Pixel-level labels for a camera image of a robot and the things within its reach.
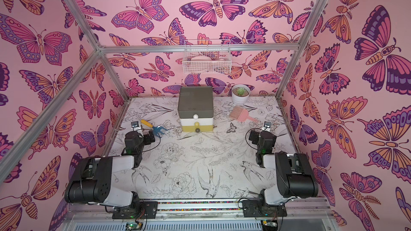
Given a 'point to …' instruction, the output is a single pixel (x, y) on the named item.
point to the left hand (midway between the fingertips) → (145, 129)
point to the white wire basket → (207, 56)
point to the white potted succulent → (240, 93)
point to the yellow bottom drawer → (197, 128)
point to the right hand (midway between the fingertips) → (259, 130)
